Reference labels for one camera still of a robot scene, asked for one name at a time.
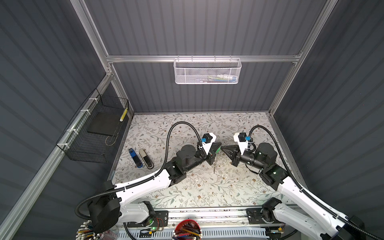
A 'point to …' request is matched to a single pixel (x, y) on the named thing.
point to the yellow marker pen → (122, 118)
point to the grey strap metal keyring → (214, 163)
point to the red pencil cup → (187, 229)
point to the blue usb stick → (139, 164)
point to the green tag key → (218, 150)
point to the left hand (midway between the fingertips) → (220, 142)
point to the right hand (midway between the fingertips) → (223, 149)
